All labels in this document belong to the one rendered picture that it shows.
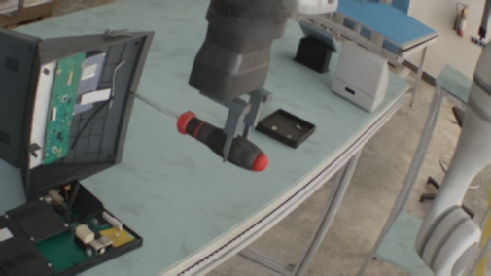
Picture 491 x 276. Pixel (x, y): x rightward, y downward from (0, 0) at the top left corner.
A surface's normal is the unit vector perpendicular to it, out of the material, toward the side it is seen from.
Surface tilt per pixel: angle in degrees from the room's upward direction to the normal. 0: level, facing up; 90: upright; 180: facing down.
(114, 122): 90
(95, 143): 90
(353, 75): 90
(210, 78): 94
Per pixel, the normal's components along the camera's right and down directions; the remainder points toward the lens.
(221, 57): -0.41, -0.01
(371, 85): -0.45, 0.26
